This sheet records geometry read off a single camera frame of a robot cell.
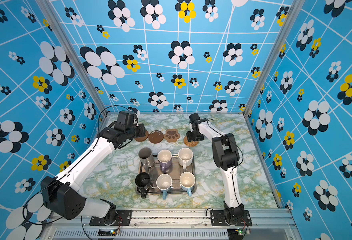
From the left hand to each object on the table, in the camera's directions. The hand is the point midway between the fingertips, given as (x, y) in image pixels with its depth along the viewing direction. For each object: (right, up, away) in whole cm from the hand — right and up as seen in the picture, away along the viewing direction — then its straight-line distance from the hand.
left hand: (146, 127), depth 81 cm
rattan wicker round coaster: (+27, -11, +21) cm, 36 cm away
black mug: (-2, -31, +2) cm, 31 cm away
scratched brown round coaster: (+1, -7, +24) cm, 25 cm away
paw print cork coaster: (+13, -6, +25) cm, 28 cm away
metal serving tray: (+17, -31, +4) cm, 35 cm away
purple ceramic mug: (+9, -19, +12) cm, 24 cm away
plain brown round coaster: (-8, -8, +23) cm, 26 cm away
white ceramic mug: (+22, -18, +13) cm, 31 cm away
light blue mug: (+10, -31, +2) cm, 33 cm away
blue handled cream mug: (+23, -31, +3) cm, 38 cm away
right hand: (+29, -8, +23) cm, 38 cm away
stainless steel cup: (-1, -20, +7) cm, 22 cm away
